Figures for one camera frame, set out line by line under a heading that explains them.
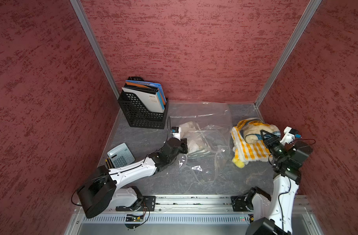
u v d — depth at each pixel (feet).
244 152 2.72
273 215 1.38
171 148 1.96
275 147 2.05
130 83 3.03
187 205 2.48
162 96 3.27
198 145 2.97
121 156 2.92
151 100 2.96
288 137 2.08
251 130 2.42
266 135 2.27
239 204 2.40
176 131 2.29
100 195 1.35
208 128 2.93
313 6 2.33
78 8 2.33
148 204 2.43
